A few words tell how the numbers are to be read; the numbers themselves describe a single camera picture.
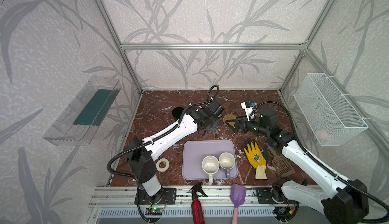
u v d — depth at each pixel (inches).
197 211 26.3
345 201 14.7
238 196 28.8
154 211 28.1
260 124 24.8
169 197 29.0
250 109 26.4
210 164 32.4
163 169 32.3
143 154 16.2
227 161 32.9
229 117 41.1
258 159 33.2
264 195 29.1
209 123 22.7
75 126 24.5
